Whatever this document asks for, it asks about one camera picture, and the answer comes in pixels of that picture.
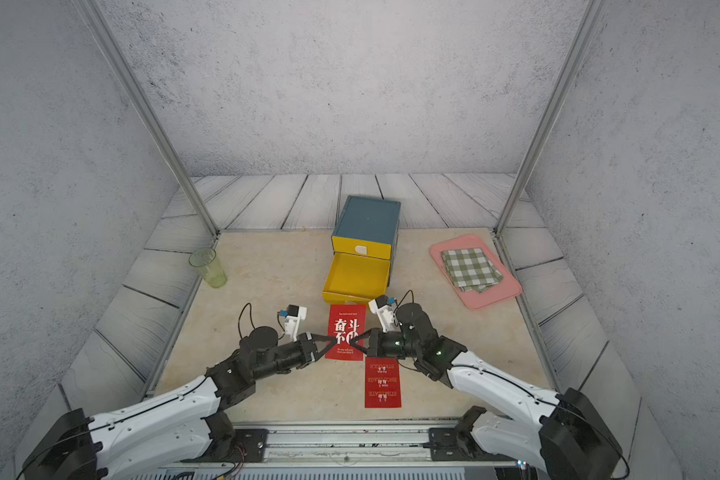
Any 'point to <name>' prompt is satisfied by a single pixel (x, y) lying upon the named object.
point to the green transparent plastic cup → (210, 269)
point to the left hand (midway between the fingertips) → (339, 345)
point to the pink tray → (507, 289)
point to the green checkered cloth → (471, 270)
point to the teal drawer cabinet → (370, 219)
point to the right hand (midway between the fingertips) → (353, 345)
